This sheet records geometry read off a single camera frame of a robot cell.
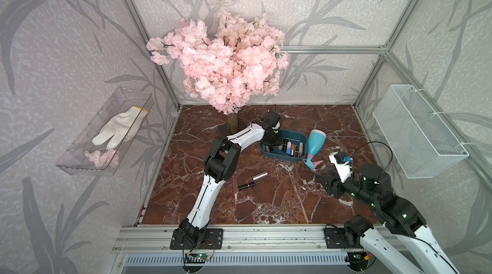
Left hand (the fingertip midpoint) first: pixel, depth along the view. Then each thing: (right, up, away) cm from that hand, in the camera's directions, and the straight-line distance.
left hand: (284, 143), depth 99 cm
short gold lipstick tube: (-2, -2, -1) cm, 3 cm away
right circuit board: (+26, -42, -24) cm, 55 cm away
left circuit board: (-36, -40, -28) cm, 61 cm away
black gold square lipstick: (+6, -4, -2) cm, 8 cm away
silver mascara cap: (-12, -14, -10) cm, 21 cm away
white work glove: (-62, +9, -31) cm, 70 cm away
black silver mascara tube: (-19, -19, -12) cm, 29 cm away
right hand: (+10, -7, -29) cm, 32 cm away
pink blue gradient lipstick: (+3, -3, 0) cm, 4 cm away
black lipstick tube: (0, -2, 0) cm, 2 cm away
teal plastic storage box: (+7, +3, +5) cm, 9 cm away
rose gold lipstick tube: (+5, -3, 0) cm, 6 cm away
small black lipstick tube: (-7, -3, 0) cm, 7 cm away
